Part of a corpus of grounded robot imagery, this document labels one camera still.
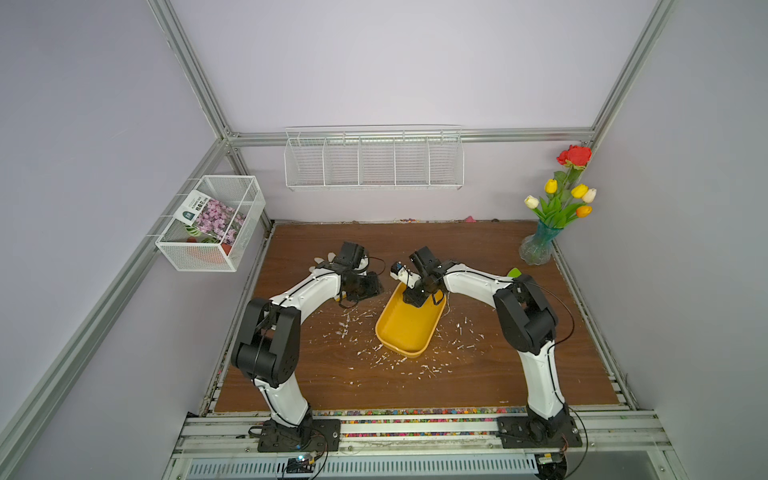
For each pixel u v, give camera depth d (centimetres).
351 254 74
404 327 91
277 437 74
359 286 80
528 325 54
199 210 73
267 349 47
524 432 74
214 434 76
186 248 74
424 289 85
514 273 105
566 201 91
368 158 100
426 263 81
